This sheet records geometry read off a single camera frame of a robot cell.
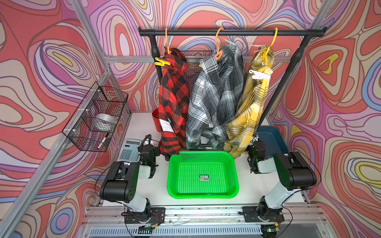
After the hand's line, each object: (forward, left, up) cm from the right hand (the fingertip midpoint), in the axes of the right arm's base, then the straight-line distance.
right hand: (248, 140), depth 96 cm
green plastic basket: (-18, +43, -5) cm, 46 cm away
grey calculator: (-4, +78, -3) cm, 78 cm away
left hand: (-1, +62, +2) cm, 62 cm away
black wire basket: (-4, +87, +26) cm, 91 cm away
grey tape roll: (-2, +79, +28) cm, 84 cm away
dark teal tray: (+1, -19, -4) cm, 20 cm away
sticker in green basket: (-21, +31, -5) cm, 38 cm away
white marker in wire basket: (-15, +82, +22) cm, 86 cm away
